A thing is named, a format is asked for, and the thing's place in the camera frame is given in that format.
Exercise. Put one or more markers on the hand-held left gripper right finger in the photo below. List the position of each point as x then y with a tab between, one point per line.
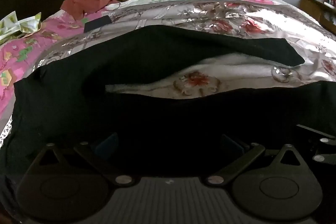
231	146

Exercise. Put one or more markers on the wooden side table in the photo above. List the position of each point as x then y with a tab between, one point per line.
312	7

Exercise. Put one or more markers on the pink patterned quilt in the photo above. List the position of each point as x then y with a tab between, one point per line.
26	56

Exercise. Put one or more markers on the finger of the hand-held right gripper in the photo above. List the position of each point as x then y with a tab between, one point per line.
321	132

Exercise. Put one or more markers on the red-orange cloth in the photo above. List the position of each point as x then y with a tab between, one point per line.
84	2

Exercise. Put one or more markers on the black pants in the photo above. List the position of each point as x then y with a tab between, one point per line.
157	56

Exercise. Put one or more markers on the green and white patterned cloth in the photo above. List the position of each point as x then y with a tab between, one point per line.
23	26

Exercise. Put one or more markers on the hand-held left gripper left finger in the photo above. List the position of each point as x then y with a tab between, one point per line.
107	146

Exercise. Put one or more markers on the grey floral bedspread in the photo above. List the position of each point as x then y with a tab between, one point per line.
210	16

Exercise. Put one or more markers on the black rectangular case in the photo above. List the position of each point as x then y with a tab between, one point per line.
97	24

